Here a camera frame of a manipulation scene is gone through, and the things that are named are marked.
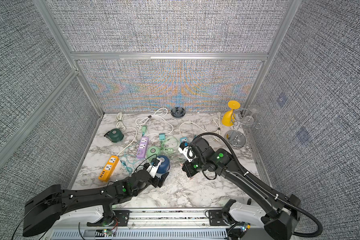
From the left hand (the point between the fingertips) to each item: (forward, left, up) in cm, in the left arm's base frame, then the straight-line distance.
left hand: (165, 168), depth 80 cm
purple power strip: (+15, +16, -8) cm, 23 cm away
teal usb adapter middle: (+27, +3, -9) cm, 29 cm away
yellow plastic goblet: (+28, -40, +8) cm, 50 cm away
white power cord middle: (+52, +6, -7) cm, 53 cm away
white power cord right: (+37, -37, -9) cm, 54 cm away
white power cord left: (+41, +35, -10) cm, 54 cm away
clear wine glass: (+29, -54, +3) cm, 61 cm away
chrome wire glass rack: (+23, -47, -7) cm, 53 cm away
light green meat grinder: (+10, +7, 0) cm, 12 cm away
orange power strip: (+5, +34, -8) cm, 35 cm away
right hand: (-3, -10, +9) cm, 13 cm away
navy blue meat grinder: (-2, 0, +6) cm, 7 cm away
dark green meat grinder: (+24, +32, -1) cm, 40 cm away
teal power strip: (+23, -12, -8) cm, 27 cm away
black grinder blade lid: (+49, -9, -8) cm, 51 cm away
